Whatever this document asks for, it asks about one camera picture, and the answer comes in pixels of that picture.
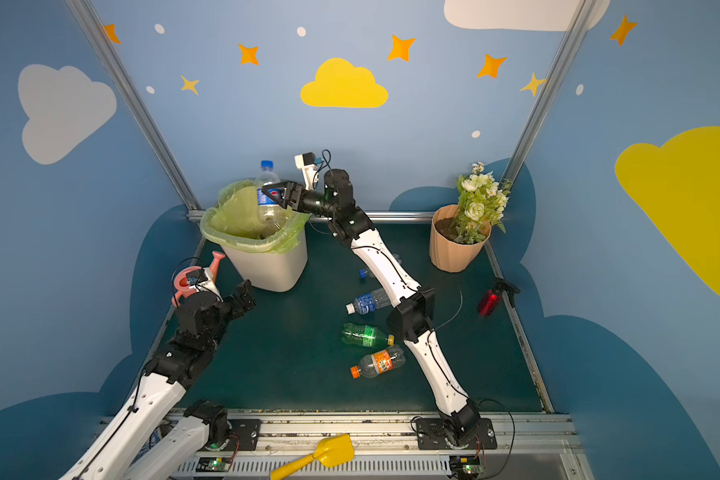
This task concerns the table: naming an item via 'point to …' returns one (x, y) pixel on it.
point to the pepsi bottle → (267, 214)
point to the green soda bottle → (366, 336)
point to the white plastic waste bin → (276, 272)
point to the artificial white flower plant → (480, 201)
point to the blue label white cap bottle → (368, 303)
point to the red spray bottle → (492, 297)
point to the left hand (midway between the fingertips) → (239, 287)
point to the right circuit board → (466, 467)
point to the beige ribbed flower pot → (445, 252)
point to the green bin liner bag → (236, 221)
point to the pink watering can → (181, 280)
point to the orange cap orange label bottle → (380, 362)
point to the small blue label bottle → (363, 273)
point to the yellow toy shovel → (330, 451)
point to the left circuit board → (213, 464)
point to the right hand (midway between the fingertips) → (272, 185)
